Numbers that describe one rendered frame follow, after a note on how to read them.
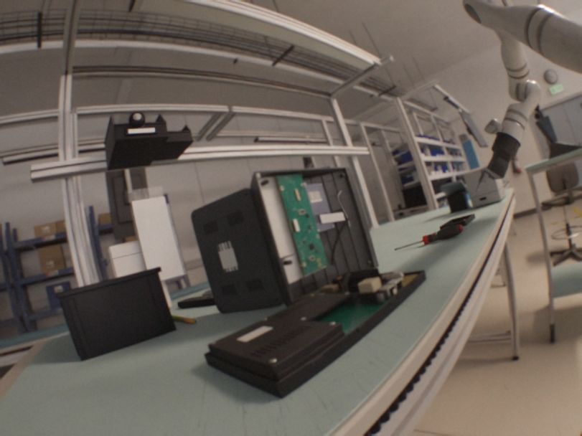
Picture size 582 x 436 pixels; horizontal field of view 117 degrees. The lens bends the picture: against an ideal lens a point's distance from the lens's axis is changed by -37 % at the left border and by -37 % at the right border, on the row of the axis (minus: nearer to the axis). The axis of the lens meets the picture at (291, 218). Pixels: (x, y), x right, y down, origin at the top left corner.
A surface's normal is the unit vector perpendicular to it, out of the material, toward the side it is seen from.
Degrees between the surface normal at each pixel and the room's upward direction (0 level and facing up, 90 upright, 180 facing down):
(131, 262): 90
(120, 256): 90
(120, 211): 97
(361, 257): 90
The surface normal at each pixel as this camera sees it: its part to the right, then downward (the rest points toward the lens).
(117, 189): 0.69, -0.11
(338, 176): 0.33, -0.15
